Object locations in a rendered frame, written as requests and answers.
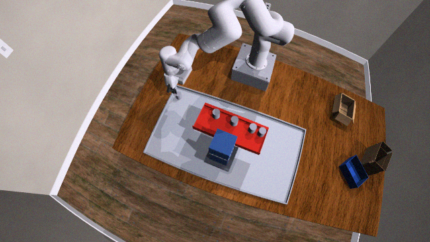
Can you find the blue open bin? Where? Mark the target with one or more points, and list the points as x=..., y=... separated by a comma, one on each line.
x=353, y=172

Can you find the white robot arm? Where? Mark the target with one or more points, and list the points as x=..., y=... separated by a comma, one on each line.
x=268, y=26

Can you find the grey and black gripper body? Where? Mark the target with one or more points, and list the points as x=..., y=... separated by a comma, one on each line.
x=170, y=79

